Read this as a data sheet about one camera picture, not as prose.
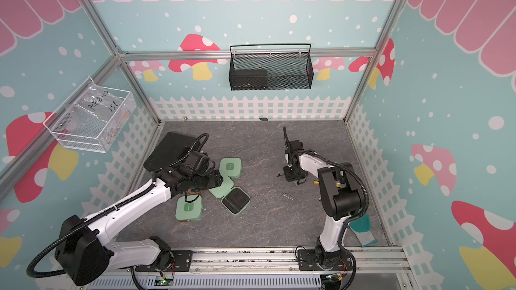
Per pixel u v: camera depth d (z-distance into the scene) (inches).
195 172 25.5
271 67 37.1
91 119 28.2
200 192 27.5
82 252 15.5
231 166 38.4
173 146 40.7
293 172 33.2
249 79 36.1
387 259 29.9
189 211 33.5
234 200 35.0
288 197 36.1
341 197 19.6
